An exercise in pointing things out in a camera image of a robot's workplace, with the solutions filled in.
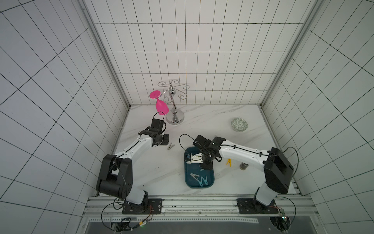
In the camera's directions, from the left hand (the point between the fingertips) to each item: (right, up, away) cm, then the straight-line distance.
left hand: (163, 142), depth 90 cm
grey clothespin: (+4, -4, +5) cm, 7 cm away
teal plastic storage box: (+20, -14, -8) cm, 26 cm away
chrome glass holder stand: (+6, +16, +20) cm, 26 cm away
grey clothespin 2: (+19, -18, -9) cm, 28 cm away
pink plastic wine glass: (-3, +22, +8) cm, 24 cm away
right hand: (+21, -12, -8) cm, 26 cm away
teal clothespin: (+26, -20, -10) cm, 34 cm away
